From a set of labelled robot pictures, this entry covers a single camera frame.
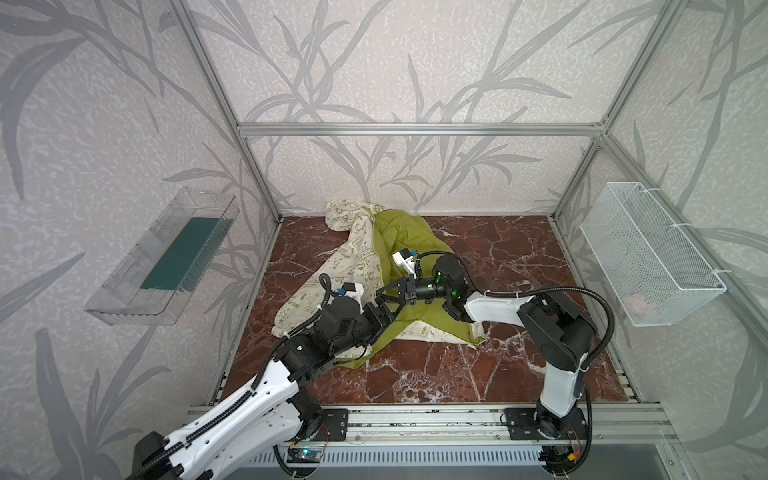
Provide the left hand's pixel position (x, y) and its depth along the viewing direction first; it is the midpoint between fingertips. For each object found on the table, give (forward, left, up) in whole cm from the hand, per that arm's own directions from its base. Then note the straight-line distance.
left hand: (404, 305), depth 71 cm
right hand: (+6, +6, -2) cm, 8 cm away
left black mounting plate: (-23, +17, -22) cm, 36 cm away
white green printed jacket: (+14, +3, -1) cm, 14 cm away
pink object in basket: (+2, -57, -1) cm, 57 cm away
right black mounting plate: (-22, -30, -21) cm, 43 cm away
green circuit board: (-28, +23, -23) cm, 43 cm away
